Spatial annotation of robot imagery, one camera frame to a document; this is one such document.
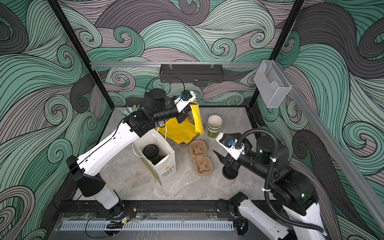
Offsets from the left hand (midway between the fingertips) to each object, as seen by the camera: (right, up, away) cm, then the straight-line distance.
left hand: (196, 103), depth 63 cm
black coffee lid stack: (+20, -38, +21) cm, 48 cm away
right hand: (+9, -15, -9) cm, 20 cm away
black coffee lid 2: (-20, -29, +15) cm, 38 cm away
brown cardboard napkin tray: (-7, -24, +30) cm, 39 cm away
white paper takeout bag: (-15, -31, +8) cm, 35 cm away
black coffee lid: (-24, -25, +17) cm, 39 cm away
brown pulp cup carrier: (+5, -34, +24) cm, 42 cm away
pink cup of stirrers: (-40, -1, +29) cm, 49 cm away
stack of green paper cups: (+12, -11, +27) cm, 31 cm away
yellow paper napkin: (-5, -16, +38) cm, 41 cm away
